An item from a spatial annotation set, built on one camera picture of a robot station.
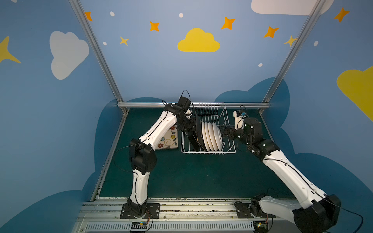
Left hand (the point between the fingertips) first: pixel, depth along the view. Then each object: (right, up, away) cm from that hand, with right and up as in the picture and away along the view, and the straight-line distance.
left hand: (195, 127), depth 85 cm
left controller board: (-30, -50, -13) cm, 60 cm away
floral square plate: (-18, -10, +16) cm, 26 cm away
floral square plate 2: (-1, -5, -3) cm, 6 cm away
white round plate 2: (+7, -7, +1) cm, 10 cm away
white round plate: (+5, -6, 0) cm, 8 cm away
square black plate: (+2, -1, +4) cm, 4 cm away
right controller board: (+33, -51, -12) cm, 62 cm away
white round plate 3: (+10, -6, +1) cm, 12 cm away
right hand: (+18, +2, -8) cm, 19 cm away
